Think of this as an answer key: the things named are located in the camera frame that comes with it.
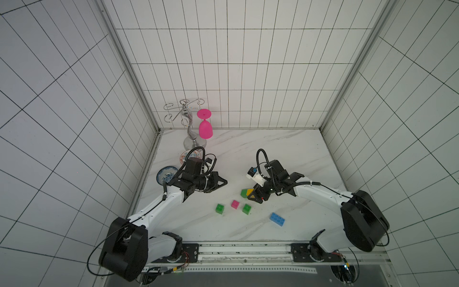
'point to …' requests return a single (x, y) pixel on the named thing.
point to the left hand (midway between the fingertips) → (225, 185)
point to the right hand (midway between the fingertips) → (252, 187)
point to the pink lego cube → (235, 204)
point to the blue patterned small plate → (165, 174)
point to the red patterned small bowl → (193, 153)
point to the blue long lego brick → (277, 219)
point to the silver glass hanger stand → (192, 142)
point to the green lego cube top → (244, 193)
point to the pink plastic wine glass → (205, 127)
